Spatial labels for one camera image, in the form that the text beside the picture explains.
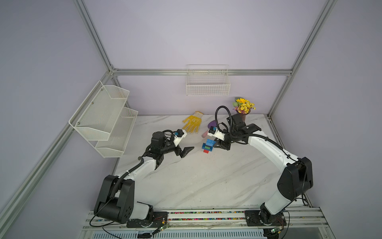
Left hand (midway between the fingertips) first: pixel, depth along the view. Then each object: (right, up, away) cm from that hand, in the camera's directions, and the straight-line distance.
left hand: (188, 141), depth 84 cm
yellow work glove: (+3, +12, +31) cm, 34 cm away
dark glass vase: (+36, +16, +14) cm, 42 cm away
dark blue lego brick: (+9, -3, +3) cm, 10 cm away
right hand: (+17, -1, +1) cm, 17 cm away
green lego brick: (+12, -4, +2) cm, 12 cm away
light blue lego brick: (+13, 0, -1) cm, 13 cm away
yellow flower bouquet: (+34, +22, +7) cm, 41 cm away
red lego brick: (+11, -6, +5) cm, 14 cm away
